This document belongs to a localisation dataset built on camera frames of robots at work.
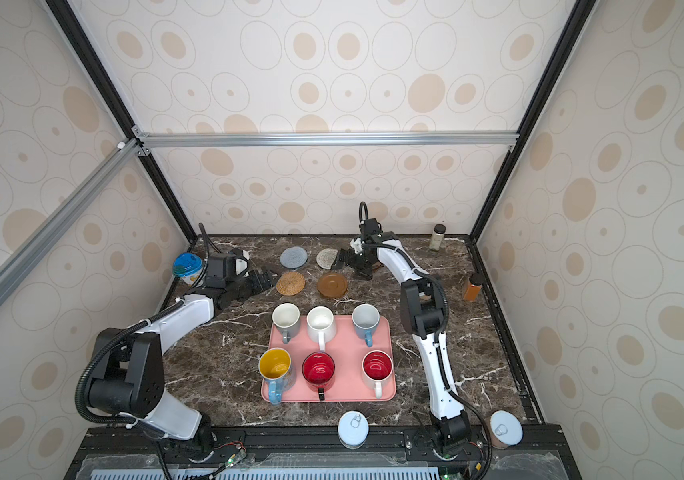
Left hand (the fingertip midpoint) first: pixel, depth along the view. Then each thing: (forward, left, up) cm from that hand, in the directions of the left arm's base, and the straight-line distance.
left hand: (277, 272), depth 90 cm
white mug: (-14, -14, -7) cm, 21 cm away
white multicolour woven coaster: (+18, -13, -15) cm, 27 cm away
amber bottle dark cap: (0, -62, -11) cm, 63 cm away
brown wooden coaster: (+6, -16, -16) cm, 23 cm away
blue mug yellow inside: (-25, -1, -11) cm, 27 cm away
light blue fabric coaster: (+18, -1, -15) cm, 24 cm away
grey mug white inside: (-10, -3, -9) cm, 14 cm away
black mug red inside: (-24, -13, -13) cm, 31 cm away
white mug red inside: (-25, -30, -12) cm, 41 cm away
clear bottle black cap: (+24, -55, -10) cm, 61 cm away
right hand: (+9, -19, -10) cm, 23 cm away
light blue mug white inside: (-9, -27, -11) cm, 31 cm away
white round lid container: (-40, -23, -9) cm, 47 cm away
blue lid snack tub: (+6, +32, -5) cm, 33 cm away
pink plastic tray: (-19, -21, -14) cm, 32 cm away
